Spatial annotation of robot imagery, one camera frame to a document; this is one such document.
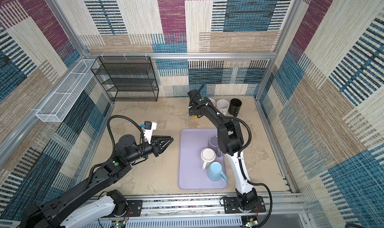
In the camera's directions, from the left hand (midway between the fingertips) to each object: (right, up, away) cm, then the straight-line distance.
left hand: (172, 137), depth 68 cm
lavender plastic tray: (+8, -23, +14) cm, 28 cm away
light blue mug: (+20, -19, +9) cm, 30 cm away
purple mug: (+21, -6, +18) cm, 29 cm away
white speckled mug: (+30, +16, +36) cm, 50 cm away
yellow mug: (+11, +9, +21) cm, 25 cm away
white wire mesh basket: (-55, +15, +4) cm, 57 cm away
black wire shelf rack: (-38, +36, +41) cm, 66 cm away
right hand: (+11, +12, +33) cm, 37 cm away
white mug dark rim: (+18, -12, +16) cm, 27 cm away
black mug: (+39, +17, +37) cm, 56 cm away
